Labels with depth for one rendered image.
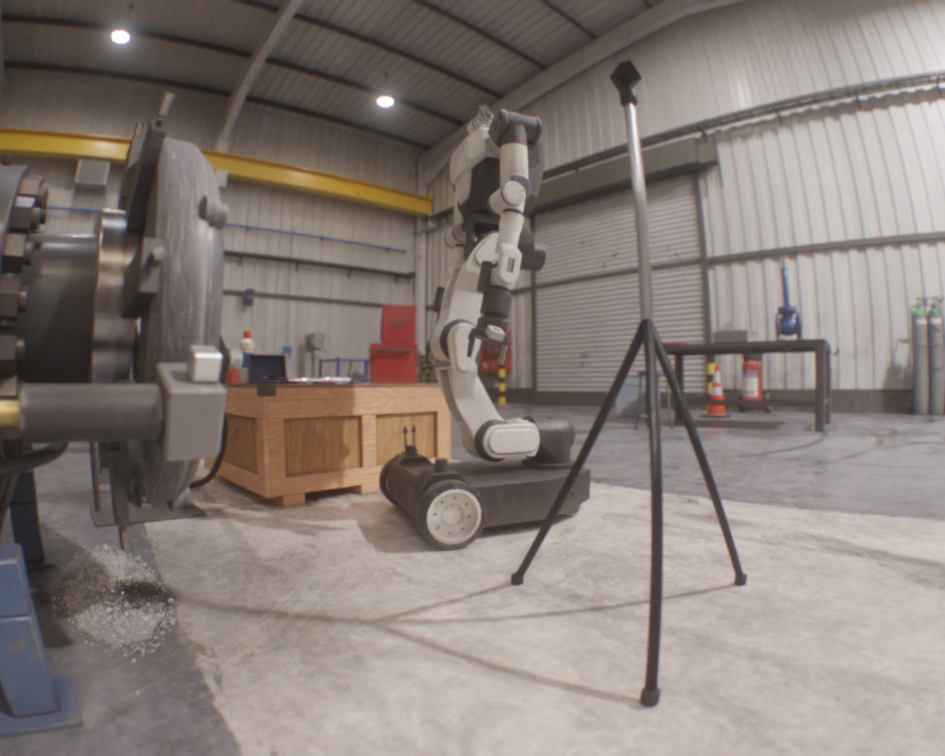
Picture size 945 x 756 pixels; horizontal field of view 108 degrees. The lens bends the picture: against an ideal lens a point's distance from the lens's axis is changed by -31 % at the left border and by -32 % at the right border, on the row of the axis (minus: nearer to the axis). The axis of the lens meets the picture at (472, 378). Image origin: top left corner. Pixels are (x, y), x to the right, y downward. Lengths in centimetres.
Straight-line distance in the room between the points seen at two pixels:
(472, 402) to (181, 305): 111
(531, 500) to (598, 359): 856
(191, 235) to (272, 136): 1308
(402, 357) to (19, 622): 449
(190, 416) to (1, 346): 35
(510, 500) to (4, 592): 131
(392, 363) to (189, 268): 423
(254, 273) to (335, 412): 1064
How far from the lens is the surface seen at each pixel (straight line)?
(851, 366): 841
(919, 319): 779
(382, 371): 491
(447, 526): 143
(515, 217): 156
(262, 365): 211
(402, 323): 494
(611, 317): 995
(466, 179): 178
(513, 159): 163
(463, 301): 165
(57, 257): 100
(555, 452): 177
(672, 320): 928
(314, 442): 202
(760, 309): 877
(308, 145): 1418
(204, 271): 78
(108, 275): 91
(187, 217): 81
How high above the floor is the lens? 47
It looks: 1 degrees up
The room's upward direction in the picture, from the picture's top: straight up
